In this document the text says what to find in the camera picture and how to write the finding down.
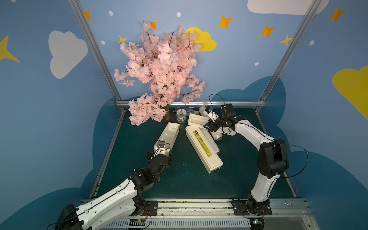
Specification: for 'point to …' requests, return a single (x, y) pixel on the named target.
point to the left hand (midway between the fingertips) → (163, 148)
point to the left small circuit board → (137, 222)
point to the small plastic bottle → (189, 109)
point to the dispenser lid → (196, 120)
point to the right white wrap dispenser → (211, 160)
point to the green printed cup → (181, 113)
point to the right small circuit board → (257, 223)
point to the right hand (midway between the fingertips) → (210, 121)
